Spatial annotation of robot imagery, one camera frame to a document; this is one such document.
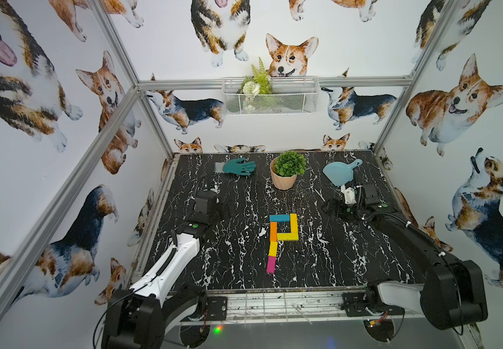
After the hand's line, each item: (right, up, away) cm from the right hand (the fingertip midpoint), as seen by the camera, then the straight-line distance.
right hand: (329, 208), depth 85 cm
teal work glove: (-41, +18, +31) cm, 54 cm away
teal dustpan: (+13, +14, +26) cm, 32 cm away
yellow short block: (-22, -16, +2) cm, 27 cm away
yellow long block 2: (-16, -12, +5) cm, 21 cm away
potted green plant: (-16, +16, +10) cm, 25 cm away
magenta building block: (-23, -22, -1) cm, 32 cm away
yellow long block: (-13, -8, +10) cm, 18 cm away
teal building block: (-18, -6, +10) cm, 21 cm away
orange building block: (-22, -11, +7) cm, 25 cm away
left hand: (-41, +4, 0) cm, 41 cm away
